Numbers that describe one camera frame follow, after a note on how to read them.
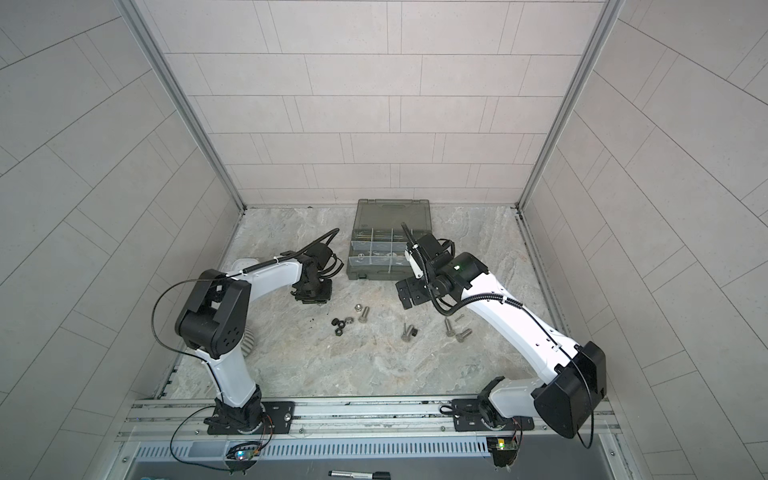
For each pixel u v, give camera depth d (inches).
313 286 30.9
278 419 27.9
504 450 26.8
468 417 28.0
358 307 35.4
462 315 34.8
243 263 37.9
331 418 28.5
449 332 33.3
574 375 15.0
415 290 26.1
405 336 33.2
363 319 34.1
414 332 33.2
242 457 25.3
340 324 34.1
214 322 18.9
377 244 40.2
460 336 32.6
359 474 25.3
